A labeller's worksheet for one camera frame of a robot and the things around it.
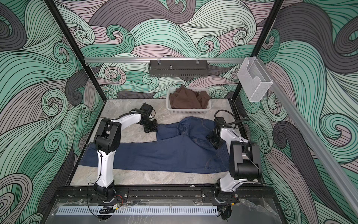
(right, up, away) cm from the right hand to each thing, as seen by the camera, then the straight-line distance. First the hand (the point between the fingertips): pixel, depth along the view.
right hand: (209, 141), depth 93 cm
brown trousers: (-16, +31, +18) cm, 39 cm away
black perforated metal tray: (-21, +50, +2) cm, 55 cm away
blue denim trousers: (-17, -4, -4) cm, 17 cm away
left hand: (-35, +8, +6) cm, 36 cm away
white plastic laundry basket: (-27, +38, +21) cm, 51 cm away
